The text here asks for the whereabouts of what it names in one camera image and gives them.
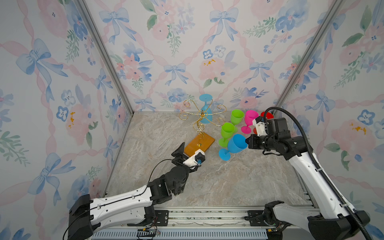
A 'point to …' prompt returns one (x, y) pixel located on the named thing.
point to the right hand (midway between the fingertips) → (246, 139)
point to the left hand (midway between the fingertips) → (188, 147)
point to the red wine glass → (268, 115)
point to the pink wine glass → (250, 116)
